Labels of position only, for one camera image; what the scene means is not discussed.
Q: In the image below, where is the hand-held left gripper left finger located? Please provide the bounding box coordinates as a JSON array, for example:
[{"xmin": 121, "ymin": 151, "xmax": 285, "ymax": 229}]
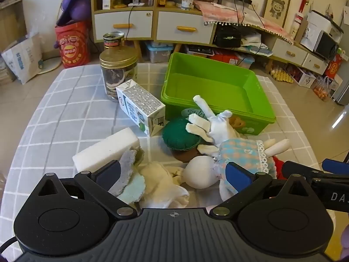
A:
[{"xmin": 37, "ymin": 160, "xmax": 138, "ymax": 220}]

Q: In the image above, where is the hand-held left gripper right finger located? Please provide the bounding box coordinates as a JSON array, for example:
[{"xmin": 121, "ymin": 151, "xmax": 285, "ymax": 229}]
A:
[{"xmin": 211, "ymin": 162, "xmax": 311, "ymax": 219}]

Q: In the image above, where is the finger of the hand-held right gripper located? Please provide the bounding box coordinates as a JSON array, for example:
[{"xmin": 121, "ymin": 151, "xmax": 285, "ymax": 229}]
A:
[
  {"xmin": 322, "ymin": 158, "xmax": 349, "ymax": 174},
  {"xmin": 282, "ymin": 161, "xmax": 323, "ymax": 182}
]

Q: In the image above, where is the grey felt pad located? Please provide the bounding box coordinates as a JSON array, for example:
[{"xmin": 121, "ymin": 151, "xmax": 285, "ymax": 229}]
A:
[{"xmin": 109, "ymin": 150, "xmax": 137, "ymax": 196}]

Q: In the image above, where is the white plush with red hat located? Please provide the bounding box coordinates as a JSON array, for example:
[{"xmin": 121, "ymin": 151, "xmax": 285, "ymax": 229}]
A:
[{"xmin": 269, "ymin": 155, "xmax": 285, "ymax": 180}]

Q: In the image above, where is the rabbit doll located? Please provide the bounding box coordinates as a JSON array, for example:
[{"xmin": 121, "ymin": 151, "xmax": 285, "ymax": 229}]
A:
[{"xmin": 182, "ymin": 139, "xmax": 291, "ymax": 201}]

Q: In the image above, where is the white sponge block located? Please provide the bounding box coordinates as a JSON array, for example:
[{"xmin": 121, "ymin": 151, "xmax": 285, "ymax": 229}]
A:
[{"xmin": 72, "ymin": 127, "xmax": 140, "ymax": 173}]

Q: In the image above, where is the green plastic bin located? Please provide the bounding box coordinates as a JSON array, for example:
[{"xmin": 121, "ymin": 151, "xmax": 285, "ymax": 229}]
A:
[{"xmin": 160, "ymin": 52, "xmax": 276, "ymax": 135}]

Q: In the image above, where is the light blue round pad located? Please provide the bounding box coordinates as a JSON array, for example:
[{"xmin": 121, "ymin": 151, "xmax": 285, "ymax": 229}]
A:
[{"xmin": 118, "ymin": 174, "xmax": 146, "ymax": 204}]

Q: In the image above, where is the white glove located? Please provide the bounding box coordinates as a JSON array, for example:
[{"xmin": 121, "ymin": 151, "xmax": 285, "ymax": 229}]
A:
[{"xmin": 185, "ymin": 95, "xmax": 240, "ymax": 156}]

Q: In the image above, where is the cream cloth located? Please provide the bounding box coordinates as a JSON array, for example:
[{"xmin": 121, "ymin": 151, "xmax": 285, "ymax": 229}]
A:
[{"xmin": 136, "ymin": 162, "xmax": 190, "ymax": 209}]

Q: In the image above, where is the brown felt piece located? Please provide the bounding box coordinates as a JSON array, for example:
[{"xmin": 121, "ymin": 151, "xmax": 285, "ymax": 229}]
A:
[{"xmin": 171, "ymin": 142, "xmax": 216, "ymax": 164}]

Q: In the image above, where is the green round felt cushion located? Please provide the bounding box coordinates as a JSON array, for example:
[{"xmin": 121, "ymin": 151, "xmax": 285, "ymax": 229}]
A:
[{"xmin": 163, "ymin": 116, "xmax": 202, "ymax": 151}]

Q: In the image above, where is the grey checkered tablecloth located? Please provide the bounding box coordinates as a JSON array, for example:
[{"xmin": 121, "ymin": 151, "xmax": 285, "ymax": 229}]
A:
[{"xmin": 0, "ymin": 63, "xmax": 329, "ymax": 252}]

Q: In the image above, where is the white milk carton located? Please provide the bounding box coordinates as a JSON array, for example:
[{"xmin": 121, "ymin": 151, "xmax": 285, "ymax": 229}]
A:
[{"xmin": 116, "ymin": 79, "xmax": 166, "ymax": 137}]

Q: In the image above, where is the bag of oranges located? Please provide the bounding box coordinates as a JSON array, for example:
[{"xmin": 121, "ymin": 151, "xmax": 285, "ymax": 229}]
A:
[{"xmin": 313, "ymin": 76, "xmax": 332, "ymax": 102}]

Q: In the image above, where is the white box with triangle print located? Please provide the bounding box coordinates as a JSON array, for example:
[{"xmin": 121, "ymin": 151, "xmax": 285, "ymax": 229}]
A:
[{"xmin": 297, "ymin": 68, "xmax": 317, "ymax": 88}]

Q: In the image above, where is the group of yellow figurines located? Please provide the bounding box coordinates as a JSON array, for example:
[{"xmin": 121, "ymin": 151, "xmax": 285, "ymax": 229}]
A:
[{"xmin": 270, "ymin": 65, "xmax": 293, "ymax": 83}]

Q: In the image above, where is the glass jar with gold lid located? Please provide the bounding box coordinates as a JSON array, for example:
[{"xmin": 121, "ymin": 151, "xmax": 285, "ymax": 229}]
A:
[{"xmin": 99, "ymin": 46, "xmax": 139, "ymax": 103}]

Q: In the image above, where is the red cardboard box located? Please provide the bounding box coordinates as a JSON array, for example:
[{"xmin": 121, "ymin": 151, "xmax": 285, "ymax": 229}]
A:
[{"xmin": 214, "ymin": 53, "xmax": 240, "ymax": 65}]

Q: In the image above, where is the dark printed tin can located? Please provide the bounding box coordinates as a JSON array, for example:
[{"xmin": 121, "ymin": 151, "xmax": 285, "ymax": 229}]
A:
[{"xmin": 103, "ymin": 31, "xmax": 125, "ymax": 51}]

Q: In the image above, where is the pile of white papers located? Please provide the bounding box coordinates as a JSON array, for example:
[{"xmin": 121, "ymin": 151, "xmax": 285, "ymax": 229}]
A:
[{"xmin": 240, "ymin": 31, "xmax": 274, "ymax": 57}]

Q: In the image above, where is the clear box with blue lid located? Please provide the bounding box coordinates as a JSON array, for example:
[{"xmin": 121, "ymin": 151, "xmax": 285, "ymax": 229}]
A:
[{"xmin": 144, "ymin": 41, "xmax": 174, "ymax": 63}]

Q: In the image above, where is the red printed bucket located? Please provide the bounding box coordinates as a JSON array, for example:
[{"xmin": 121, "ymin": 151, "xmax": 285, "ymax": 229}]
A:
[{"xmin": 55, "ymin": 20, "xmax": 91, "ymax": 69}]

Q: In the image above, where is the white printed box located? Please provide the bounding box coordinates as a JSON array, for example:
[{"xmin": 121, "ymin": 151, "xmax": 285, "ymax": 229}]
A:
[{"xmin": 300, "ymin": 19, "xmax": 323, "ymax": 51}]

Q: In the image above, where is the black case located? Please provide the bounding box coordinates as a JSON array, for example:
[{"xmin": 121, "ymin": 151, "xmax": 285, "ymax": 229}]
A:
[{"xmin": 213, "ymin": 24, "xmax": 242, "ymax": 48}]

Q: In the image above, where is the white bottle with red label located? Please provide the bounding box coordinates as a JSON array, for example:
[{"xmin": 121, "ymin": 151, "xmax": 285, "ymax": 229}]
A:
[{"xmin": 289, "ymin": 12, "xmax": 304, "ymax": 40}]

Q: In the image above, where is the white paper bag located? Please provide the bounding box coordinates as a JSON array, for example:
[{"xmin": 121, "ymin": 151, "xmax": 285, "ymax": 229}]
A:
[{"xmin": 1, "ymin": 33, "xmax": 43, "ymax": 85}]

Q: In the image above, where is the framed cartoon drawing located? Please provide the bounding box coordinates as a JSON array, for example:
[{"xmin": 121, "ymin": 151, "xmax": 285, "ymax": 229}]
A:
[{"xmin": 262, "ymin": 0, "xmax": 291, "ymax": 28}]

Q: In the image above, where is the pink cloth with pompom trim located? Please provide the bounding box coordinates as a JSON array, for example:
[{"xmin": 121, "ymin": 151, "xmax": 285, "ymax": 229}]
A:
[{"xmin": 193, "ymin": 0, "xmax": 296, "ymax": 44}]

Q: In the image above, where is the purple plush toy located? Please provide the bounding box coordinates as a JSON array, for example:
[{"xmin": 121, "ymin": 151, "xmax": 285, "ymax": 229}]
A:
[{"xmin": 56, "ymin": 0, "xmax": 92, "ymax": 26}]

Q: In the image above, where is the wooden cabinet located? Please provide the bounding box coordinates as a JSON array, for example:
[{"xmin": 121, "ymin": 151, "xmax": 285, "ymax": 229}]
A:
[{"xmin": 91, "ymin": 0, "xmax": 337, "ymax": 75}]

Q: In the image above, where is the wooden bookshelf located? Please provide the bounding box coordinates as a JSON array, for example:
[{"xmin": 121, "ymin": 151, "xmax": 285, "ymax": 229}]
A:
[{"xmin": 0, "ymin": 0, "xmax": 28, "ymax": 51}]

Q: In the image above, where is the white drawer with wooden handle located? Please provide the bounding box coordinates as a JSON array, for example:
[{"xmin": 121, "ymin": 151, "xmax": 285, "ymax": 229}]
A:
[
  {"xmin": 157, "ymin": 11, "xmax": 215, "ymax": 45},
  {"xmin": 302, "ymin": 53, "xmax": 328, "ymax": 75},
  {"xmin": 273, "ymin": 38, "xmax": 306, "ymax": 65},
  {"xmin": 94, "ymin": 11, "xmax": 153, "ymax": 40}
]

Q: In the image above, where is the black power cable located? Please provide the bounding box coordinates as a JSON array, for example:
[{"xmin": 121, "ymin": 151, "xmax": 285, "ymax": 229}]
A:
[{"xmin": 233, "ymin": 0, "xmax": 269, "ymax": 30}]

